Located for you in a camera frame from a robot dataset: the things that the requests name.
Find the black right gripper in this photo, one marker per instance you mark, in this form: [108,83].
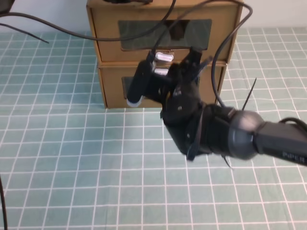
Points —
[182,108]

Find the white drawer handle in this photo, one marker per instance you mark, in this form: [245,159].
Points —
[163,57]
[161,71]

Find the brown cardboard shoebox drawer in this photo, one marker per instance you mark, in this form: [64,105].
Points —
[171,26]

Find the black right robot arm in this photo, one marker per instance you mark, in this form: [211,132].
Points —
[243,134]

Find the lower brown cardboard shoebox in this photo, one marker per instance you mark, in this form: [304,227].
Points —
[116,79]

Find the cyan checkered tablecloth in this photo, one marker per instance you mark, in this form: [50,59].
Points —
[67,163]

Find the dark object on box top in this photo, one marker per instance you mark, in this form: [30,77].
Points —
[128,1]

